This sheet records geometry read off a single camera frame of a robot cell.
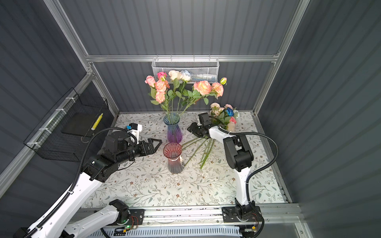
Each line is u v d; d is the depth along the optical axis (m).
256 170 0.55
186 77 0.79
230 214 0.73
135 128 0.62
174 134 0.95
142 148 0.59
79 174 0.44
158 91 0.77
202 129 0.80
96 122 0.77
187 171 0.89
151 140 0.60
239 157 0.56
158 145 0.65
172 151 0.79
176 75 0.78
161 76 0.73
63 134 0.72
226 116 1.08
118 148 0.50
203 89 0.68
